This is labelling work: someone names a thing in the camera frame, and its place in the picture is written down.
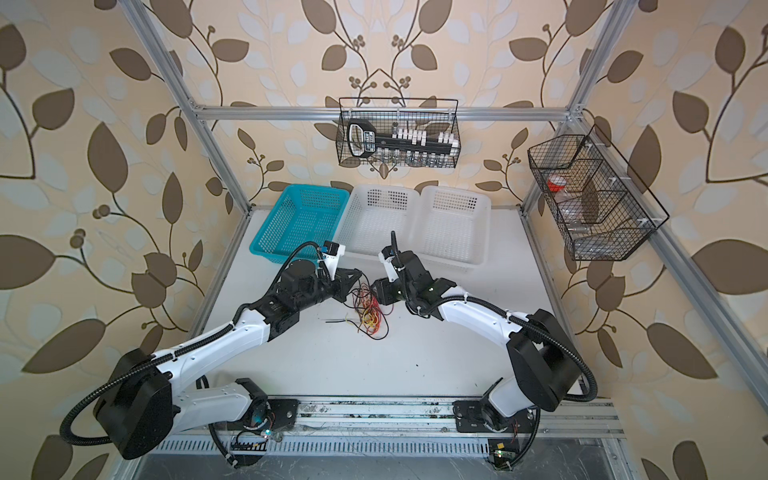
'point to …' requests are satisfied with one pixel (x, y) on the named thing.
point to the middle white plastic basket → (372, 212)
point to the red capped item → (556, 183)
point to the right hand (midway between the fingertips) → (378, 288)
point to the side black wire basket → (603, 210)
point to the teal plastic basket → (304, 213)
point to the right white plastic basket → (450, 226)
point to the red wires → (364, 298)
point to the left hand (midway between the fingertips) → (362, 271)
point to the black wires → (383, 331)
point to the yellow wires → (370, 318)
